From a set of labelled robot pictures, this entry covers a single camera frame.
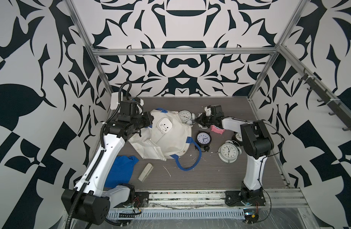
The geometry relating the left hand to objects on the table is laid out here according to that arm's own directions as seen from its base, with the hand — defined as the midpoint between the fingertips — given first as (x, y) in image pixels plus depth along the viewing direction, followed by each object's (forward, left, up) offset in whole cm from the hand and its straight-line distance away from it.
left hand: (152, 114), depth 75 cm
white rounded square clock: (+7, -5, -20) cm, 22 cm away
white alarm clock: (-12, -44, -23) cm, 51 cm away
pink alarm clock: (+4, -40, -23) cm, 47 cm away
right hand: (+13, -26, -20) cm, 35 cm away
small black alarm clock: (-2, -30, -25) cm, 39 cm away
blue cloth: (-20, +19, -25) cm, 38 cm away
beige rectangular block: (-22, +5, -24) cm, 33 cm away
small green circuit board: (-43, -47, -28) cm, 70 cm away
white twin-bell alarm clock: (+14, -21, -22) cm, 34 cm away
